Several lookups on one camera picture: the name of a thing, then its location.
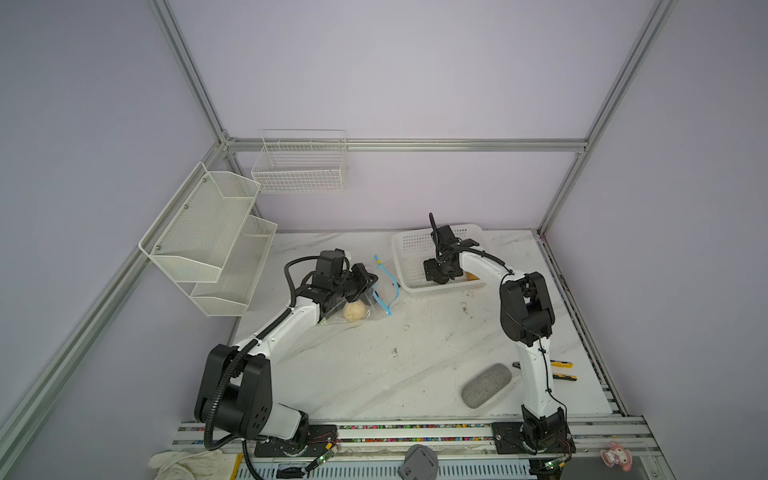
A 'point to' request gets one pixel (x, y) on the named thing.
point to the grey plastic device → (420, 463)
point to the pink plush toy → (617, 454)
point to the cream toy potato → (355, 310)
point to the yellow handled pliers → (556, 364)
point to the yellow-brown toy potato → (471, 277)
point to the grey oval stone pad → (494, 378)
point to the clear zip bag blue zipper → (376, 302)
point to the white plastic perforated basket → (410, 250)
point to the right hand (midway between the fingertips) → (436, 270)
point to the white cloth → (199, 464)
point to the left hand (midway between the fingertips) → (379, 277)
